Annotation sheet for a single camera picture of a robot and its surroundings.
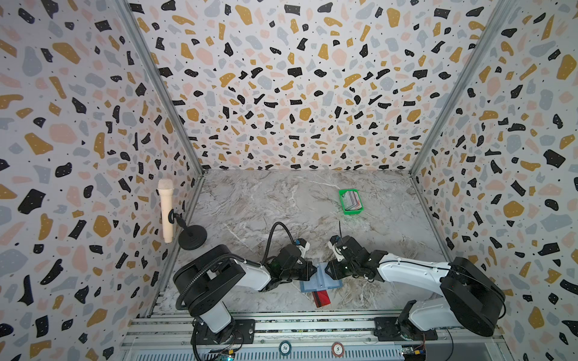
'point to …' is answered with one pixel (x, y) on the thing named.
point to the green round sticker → (284, 347)
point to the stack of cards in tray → (351, 201)
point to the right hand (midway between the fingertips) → (332, 270)
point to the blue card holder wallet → (320, 280)
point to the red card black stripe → (321, 298)
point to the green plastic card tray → (350, 212)
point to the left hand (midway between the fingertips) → (324, 271)
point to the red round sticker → (337, 349)
